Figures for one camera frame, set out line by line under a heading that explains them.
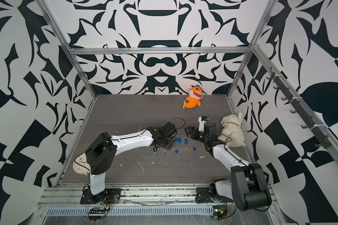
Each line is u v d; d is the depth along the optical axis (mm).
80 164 498
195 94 1113
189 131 801
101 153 507
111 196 739
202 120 805
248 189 417
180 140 941
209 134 684
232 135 865
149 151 892
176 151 905
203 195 737
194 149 912
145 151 892
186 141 939
